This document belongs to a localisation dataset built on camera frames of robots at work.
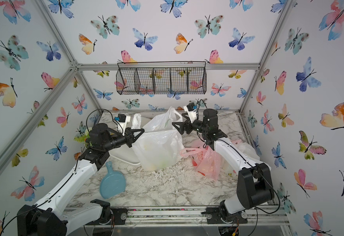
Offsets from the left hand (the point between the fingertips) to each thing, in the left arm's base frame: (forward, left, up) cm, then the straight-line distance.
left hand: (144, 129), depth 72 cm
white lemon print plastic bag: (-4, -7, -9) cm, 12 cm away
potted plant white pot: (+19, +50, -28) cm, 61 cm away
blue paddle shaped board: (-15, +22, -29) cm, 39 cm away
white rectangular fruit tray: (-6, +11, -12) cm, 18 cm away
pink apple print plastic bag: (-8, -31, -17) cm, 36 cm away
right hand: (+8, -18, 0) cm, 20 cm away
